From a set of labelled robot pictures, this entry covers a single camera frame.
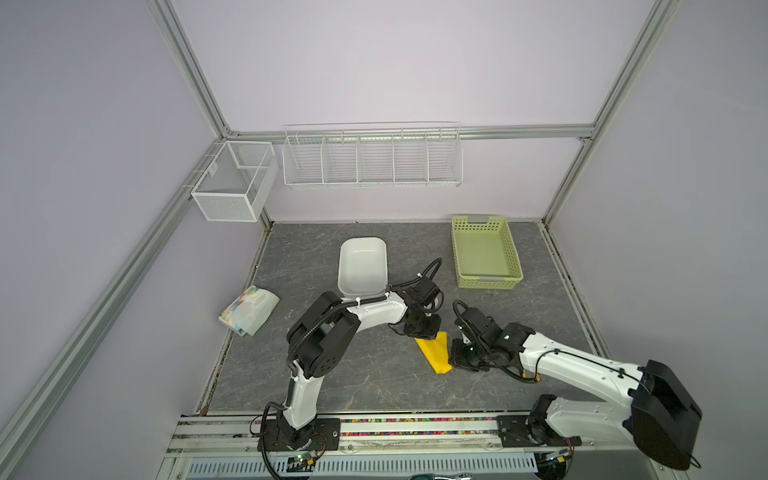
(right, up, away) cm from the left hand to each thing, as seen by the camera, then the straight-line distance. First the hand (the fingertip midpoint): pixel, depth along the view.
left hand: (436, 340), depth 88 cm
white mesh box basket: (-65, +50, +11) cm, 83 cm away
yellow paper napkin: (0, -3, -2) cm, 3 cm away
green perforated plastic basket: (+21, +26, +23) cm, 40 cm away
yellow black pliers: (+14, +4, -34) cm, 37 cm away
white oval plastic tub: (-24, +20, +18) cm, 36 cm away
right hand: (+3, -4, -7) cm, 9 cm away
